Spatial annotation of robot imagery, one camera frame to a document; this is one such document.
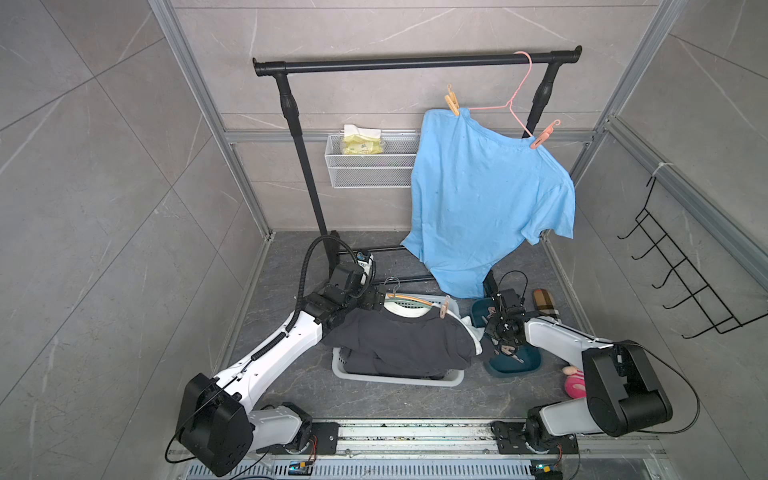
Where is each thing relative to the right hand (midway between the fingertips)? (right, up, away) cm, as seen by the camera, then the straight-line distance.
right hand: (496, 329), depth 93 cm
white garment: (-10, +2, -13) cm, 16 cm away
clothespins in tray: (+2, -4, -7) cm, 8 cm away
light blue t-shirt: (-8, +40, -9) cm, 42 cm away
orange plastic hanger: (-28, +10, -4) cm, 30 cm away
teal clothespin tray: (+6, -7, -7) cm, 12 cm away
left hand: (-39, +17, -12) cm, 44 cm away
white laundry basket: (-29, +8, -2) cm, 30 cm away
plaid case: (+16, +8, +3) cm, 19 cm away
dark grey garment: (-24, 0, -16) cm, 29 cm away
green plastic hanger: (-28, +9, -3) cm, 30 cm away
